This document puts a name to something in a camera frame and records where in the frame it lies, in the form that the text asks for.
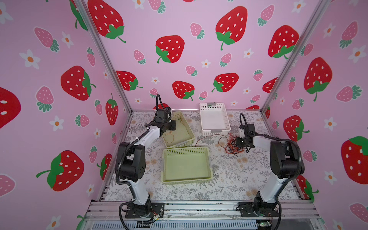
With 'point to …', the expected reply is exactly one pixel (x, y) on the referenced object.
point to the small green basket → (183, 135)
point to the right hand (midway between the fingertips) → (239, 141)
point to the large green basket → (186, 164)
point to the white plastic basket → (213, 119)
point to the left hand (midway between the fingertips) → (174, 122)
